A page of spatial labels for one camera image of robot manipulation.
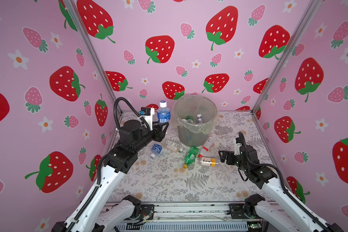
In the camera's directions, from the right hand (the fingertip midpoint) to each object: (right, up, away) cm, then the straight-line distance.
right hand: (225, 151), depth 81 cm
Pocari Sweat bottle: (-42, -1, +12) cm, 43 cm away
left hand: (-33, +17, -17) cm, 40 cm away
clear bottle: (-12, +19, +21) cm, 31 cm away
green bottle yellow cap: (-19, +21, +24) cm, 37 cm away
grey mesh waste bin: (-20, +7, +10) cm, 24 cm away
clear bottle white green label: (-29, +1, +13) cm, 32 cm away
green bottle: (-19, -5, +8) cm, 21 cm away
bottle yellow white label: (-9, -7, +5) cm, 13 cm away
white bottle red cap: (-5, +5, +17) cm, 19 cm away
